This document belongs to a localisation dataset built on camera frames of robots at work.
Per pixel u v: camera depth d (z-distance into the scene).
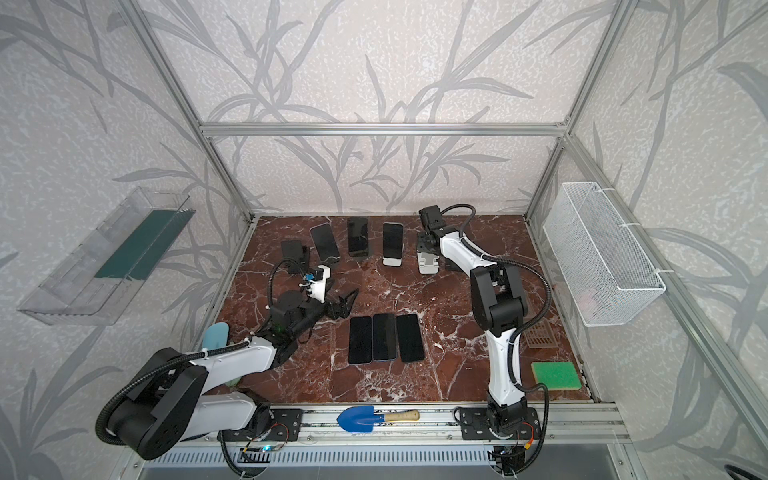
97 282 0.64
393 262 1.05
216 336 0.90
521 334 0.56
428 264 1.02
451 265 1.02
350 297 0.79
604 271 0.62
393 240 1.01
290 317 0.67
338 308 0.77
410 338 0.90
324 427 0.75
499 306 0.56
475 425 0.73
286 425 0.72
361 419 0.75
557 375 0.81
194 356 0.47
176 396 0.43
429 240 0.75
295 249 1.03
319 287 0.74
